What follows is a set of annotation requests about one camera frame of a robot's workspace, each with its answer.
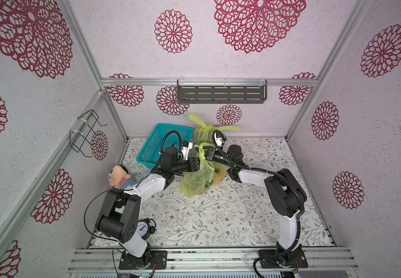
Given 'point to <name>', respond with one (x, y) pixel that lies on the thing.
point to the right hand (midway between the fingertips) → (194, 148)
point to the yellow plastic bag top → (204, 134)
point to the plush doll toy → (119, 178)
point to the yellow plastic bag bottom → (196, 182)
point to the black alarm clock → (144, 229)
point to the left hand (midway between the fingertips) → (205, 162)
